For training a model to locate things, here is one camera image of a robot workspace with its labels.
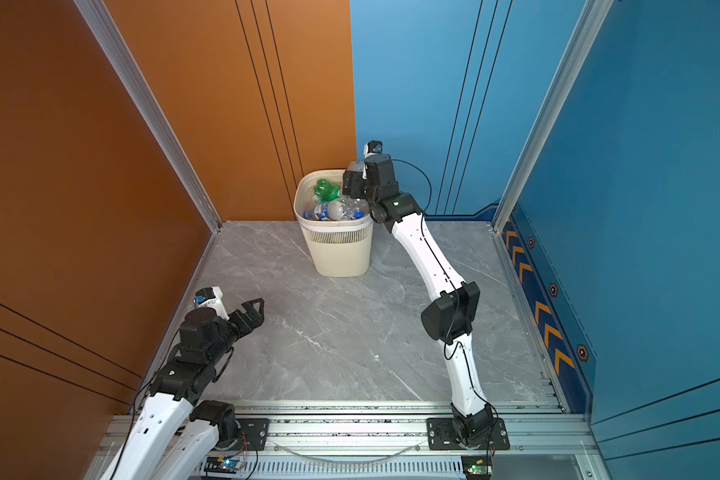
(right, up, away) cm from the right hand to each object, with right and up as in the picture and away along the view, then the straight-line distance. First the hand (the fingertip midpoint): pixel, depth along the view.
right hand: (354, 176), depth 84 cm
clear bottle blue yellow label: (-10, -10, +1) cm, 14 cm away
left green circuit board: (-30, -72, -13) cm, 79 cm away
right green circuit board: (+30, -73, -13) cm, 80 cm away
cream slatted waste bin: (-6, -20, +13) cm, 25 cm away
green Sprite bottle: (-10, -2, +13) cm, 17 cm away
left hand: (-27, -35, -5) cm, 44 cm away
